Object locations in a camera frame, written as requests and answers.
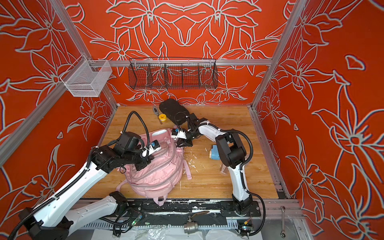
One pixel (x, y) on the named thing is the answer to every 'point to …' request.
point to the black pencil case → (174, 111)
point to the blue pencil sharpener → (214, 153)
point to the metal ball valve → (191, 226)
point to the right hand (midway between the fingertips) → (176, 142)
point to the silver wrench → (282, 234)
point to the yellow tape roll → (162, 117)
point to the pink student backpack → (161, 177)
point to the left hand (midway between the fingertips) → (152, 154)
